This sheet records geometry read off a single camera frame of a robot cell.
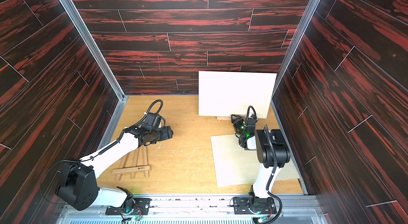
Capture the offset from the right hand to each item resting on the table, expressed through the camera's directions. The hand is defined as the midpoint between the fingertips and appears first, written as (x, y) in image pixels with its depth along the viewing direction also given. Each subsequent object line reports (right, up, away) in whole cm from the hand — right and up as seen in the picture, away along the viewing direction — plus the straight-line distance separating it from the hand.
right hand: (235, 116), depth 100 cm
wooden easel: (-56, -27, -19) cm, 65 cm away
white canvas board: (-3, -28, -10) cm, 30 cm away
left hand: (-39, -9, -12) cm, 42 cm away
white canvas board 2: (-7, +14, -4) cm, 16 cm away
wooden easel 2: (-10, -2, +1) cm, 10 cm away
